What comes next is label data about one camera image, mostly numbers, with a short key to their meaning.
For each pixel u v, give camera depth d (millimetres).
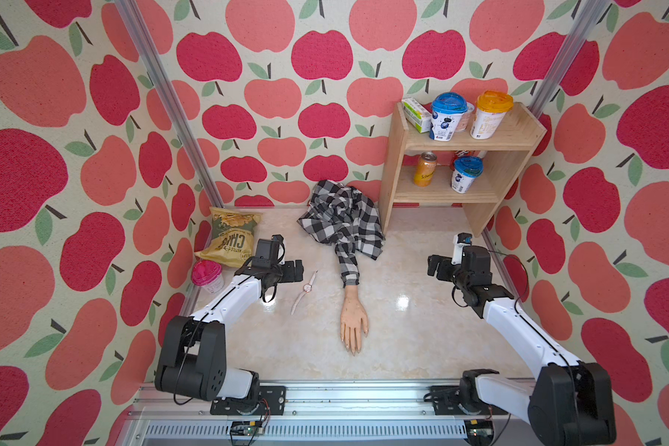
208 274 884
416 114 827
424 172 936
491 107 733
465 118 806
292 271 816
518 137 811
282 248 744
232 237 1012
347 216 1135
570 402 396
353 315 881
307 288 969
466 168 903
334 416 1149
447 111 735
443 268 768
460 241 764
